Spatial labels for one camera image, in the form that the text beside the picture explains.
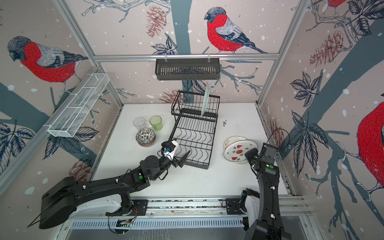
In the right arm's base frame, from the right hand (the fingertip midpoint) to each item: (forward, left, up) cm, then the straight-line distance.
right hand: (247, 153), depth 82 cm
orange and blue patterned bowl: (+6, +61, -4) cm, 61 cm away
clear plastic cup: (+23, +70, -4) cm, 74 cm away
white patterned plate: (+4, +5, -6) cm, 9 cm away
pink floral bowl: (+11, +63, -4) cm, 64 cm away
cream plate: (+14, +6, -9) cm, 18 cm away
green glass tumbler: (+25, +59, -5) cm, 64 cm away
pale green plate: (+17, +24, +25) cm, 38 cm away
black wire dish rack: (+18, +32, -7) cm, 37 cm away
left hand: (-4, +35, +14) cm, 38 cm away
